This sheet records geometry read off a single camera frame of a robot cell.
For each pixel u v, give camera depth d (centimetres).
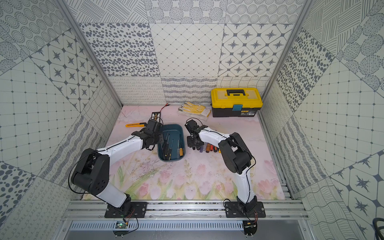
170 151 93
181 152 93
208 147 95
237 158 53
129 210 69
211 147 95
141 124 108
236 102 103
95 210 75
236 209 74
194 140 84
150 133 71
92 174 45
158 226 70
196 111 116
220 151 55
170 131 101
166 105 122
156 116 113
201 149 95
